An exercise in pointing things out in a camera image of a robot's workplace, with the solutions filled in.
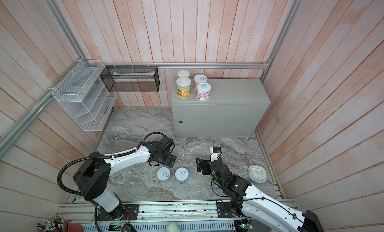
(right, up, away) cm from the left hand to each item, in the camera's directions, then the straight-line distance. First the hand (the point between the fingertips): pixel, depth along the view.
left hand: (166, 162), depth 87 cm
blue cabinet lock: (+8, +24, +2) cm, 25 cm away
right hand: (+21, +4, -8) cm, 23 cm away
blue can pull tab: (+10, -4, -6) cm, 13 cm away
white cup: (+6, -21, -24) cm, 33 cm away
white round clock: (+53, -6, -4) cm, 53 cm away
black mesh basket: (-29, +56, +19) cm, 65 cm away
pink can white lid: (-1, -4, -7) cm, 8 cm away
